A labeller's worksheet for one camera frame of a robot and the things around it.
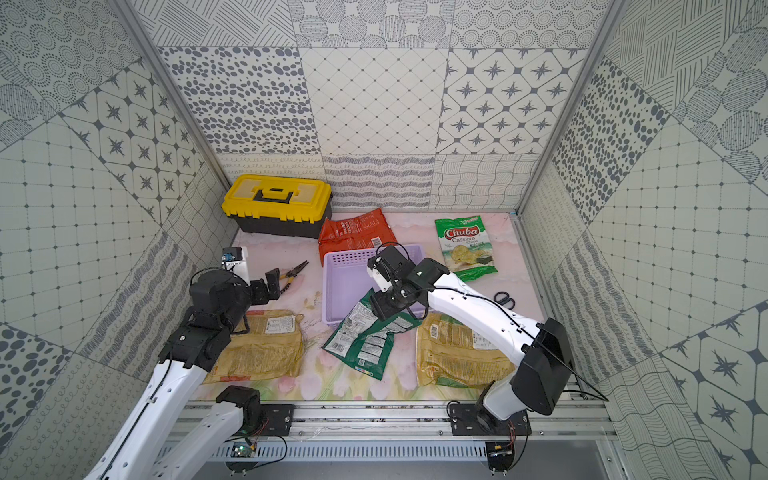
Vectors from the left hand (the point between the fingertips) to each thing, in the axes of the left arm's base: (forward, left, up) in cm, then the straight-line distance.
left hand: (254, 267), depth 73 cm
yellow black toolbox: (+32, +6, -9) cm, 34 cm away
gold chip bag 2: (-11, -51, -24) cm, 57 cm away
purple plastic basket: (+13, -18, -26) cm, 34 cm away
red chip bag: (+36, -24, -25) cm, 49 cm away
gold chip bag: (-11, 0, -24) cm, 26 cm away
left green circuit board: (-35, +2, -28) cm, 45 cm away
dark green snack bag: (-8, -26, -25) cm, 37 cm away
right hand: (-5, -33, -11) cm, 35 cm away
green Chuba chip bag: (+27, -61, -24) cm, 71 cm away
